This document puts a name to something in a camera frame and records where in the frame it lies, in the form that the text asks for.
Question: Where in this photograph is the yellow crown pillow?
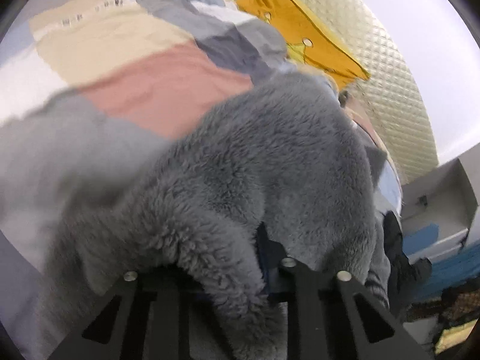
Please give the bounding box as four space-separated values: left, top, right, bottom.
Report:
236 0 370 89

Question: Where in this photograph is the black garment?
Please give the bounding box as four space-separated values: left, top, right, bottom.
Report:
383 211 432 319

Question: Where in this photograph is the grey fleece garment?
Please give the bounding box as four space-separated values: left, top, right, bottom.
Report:
33 73 390 359

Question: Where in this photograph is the colourful patchwork bed quilt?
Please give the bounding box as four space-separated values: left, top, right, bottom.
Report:
0 0 404 360

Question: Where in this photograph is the cream quilted headboard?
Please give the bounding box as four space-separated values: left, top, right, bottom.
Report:
300 0 439 185

